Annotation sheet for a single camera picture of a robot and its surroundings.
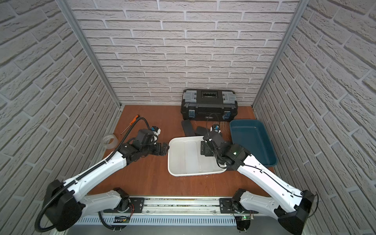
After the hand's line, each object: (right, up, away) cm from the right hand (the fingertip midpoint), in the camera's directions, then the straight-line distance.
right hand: (211, 145), depth 74 cm
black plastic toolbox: (+2, +23, +24) cm, 34 cm away
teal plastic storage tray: (+35, +2, +34) cm, 49 cm away
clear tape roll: (-65, -2, +22) cm, 69 cm away
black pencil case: (-3, +5, +27) cm, 28 cm away
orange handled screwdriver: (-56, +10, +33) cm, 66 cm away
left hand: (-26, -1, +7) cm, 27 cm away
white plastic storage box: (-14, -11, +13) cm, 22 cm away
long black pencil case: (-13, +6, +30) cm, 33 cm away
